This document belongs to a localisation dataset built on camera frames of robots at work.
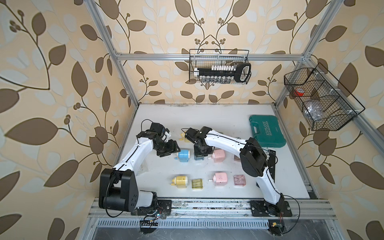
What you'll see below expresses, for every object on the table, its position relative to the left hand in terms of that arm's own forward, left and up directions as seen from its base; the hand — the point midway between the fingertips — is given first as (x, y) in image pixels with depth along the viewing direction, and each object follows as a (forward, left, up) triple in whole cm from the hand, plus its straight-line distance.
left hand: (173, 149), depth 84 cm
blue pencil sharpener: (-2, -6, -3) cm, 7 cm away
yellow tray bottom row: (-15, -14, -11) cm, 24 cm away
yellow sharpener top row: (+2, -6, +12) cm, 13 cm away
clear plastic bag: (+8, -69, +25) cm, 74 cm away
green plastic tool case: (+17, -61, -5) cm, 63 cm away
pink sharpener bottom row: (-15, -25, -4) cm, 30 cm away
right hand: (+1, -16, -8) cm, 18 cm away
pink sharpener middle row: (-1, -26, -4) cm, 26 cm away
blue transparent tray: (-1, -14, -8) cm, 17 cm away
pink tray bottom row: (-13, -38, -11) cm, 42 cm away
